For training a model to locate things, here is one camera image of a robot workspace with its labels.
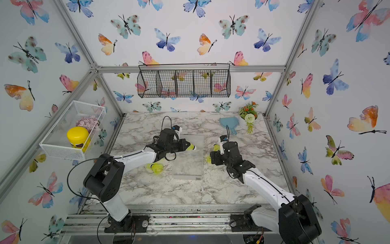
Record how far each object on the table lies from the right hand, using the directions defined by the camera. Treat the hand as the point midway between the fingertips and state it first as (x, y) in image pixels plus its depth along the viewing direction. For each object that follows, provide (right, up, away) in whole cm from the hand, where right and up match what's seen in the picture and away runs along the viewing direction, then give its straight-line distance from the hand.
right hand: (218, 150), depth 84 cm
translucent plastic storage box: (-17, -10, +9) cm, 22 cm away
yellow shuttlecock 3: (+1, 0, +15) cm, 15 cm away
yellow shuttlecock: (-15, +1, +7) cm, 17 cm away
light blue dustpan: (+15, +17, +33) cm, 40 cm away
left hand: (-15, +4, +6) cm, 16 cm away
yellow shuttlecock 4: (-5, -7, +10) cm, 13 cm away
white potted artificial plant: (+21, +20, +14) cm, 32 cm away
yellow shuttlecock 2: (-36, -12, +9) cm, 39 cm away
